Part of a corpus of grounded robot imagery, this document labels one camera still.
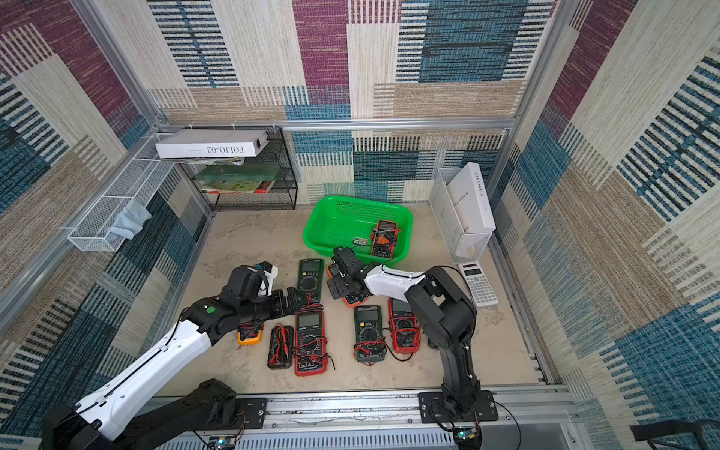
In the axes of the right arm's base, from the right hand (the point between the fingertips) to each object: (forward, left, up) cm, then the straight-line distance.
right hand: (344, 279), depth 96 cm
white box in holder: (+21, -43, +17) cm, 51 cm away
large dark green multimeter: (0, +11, 0) cm, 11 cm away
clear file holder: (+9, -41, +6) cm, 42 cm away
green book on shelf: (+24, +35, +24) cm, 49 cm away
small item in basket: (+17, -5, -1) cm, 18 cm away
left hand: (-14, +12, +12) cm, 22 cm away
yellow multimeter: (-19, +27, +2) cm, 33 cm away
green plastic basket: (+27, +6, -2) cm, 28 cm away
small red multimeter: (-17, -18, +3) cm, 25 cm away
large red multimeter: (-22, +9, +1) cm, 24 cm away
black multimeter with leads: (-23, +17, +1) cm, 29 cm away
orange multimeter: (+15, -14, +2) cm, 21 cm away
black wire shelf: (+31, +29, +17) cm, 46 cm away
